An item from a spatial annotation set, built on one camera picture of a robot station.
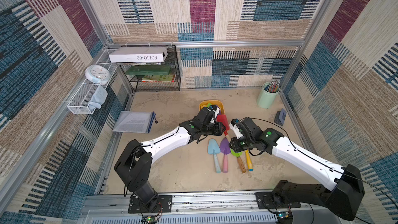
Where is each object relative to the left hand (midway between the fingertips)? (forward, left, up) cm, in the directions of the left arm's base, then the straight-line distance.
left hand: (223, 127), depth 82 cm
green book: (+35, +43, +11) cm, 57 cm away
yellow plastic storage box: (+25, +9, -10) cm, 28 cm away
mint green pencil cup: (+26, -32, -3) cm, 41 cm away
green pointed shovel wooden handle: (-8, -9, -16) cm, 20 cm away
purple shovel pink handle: (-6, -2, -14) cm, 15 cm away
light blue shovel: (-5, +4, -16) cm, 17 cm away
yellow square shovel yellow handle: (-16, -14, -14) cm, 25 cm away
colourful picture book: (+34, +38, +5) cm, 51 cm away
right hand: (-8, -3, -3) cm, 9 cm away
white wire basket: (+1, +65, +18) cm, 67 cm away
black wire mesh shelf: (+45, +60, -7) cm, 75 cm away
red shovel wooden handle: (+6, -1, -1) cm, 6 cm away
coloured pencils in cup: (+28, -34, +1) cm, 44 cm away
